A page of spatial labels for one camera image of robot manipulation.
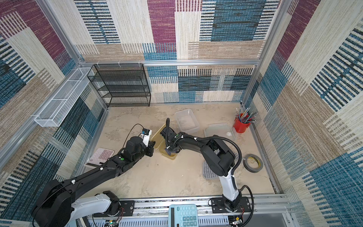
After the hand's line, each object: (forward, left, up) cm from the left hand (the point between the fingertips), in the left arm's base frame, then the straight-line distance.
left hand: (154, 142), depth 85 cm
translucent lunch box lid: (+17, -45, -12) cm, 50 cm away
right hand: (+5, -14, -12) cm, 19 cm away
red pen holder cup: (+16, -58, -8) cm, 60 cm away
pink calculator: (-4, +35, -10) cm, 37 cm away
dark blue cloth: (-2, -8, -10) cm, 13 cm away
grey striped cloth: (-14, -31, -12) cm, 36 cm away
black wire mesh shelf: (+46, +29, +7) cm, 55 cm away
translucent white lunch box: (+25, -20, -11) cm, 34 cm away
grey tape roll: (-13, -55, -9) cm, 58 cm away
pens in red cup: (+19, -60, -2) cm, 63 cm away
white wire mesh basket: (+5, +46, +22) cm, 51 cm away
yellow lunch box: (-2, -6, -11) cm, 12 cm away
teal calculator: (-35, -16, -11) cm, 40 cm away
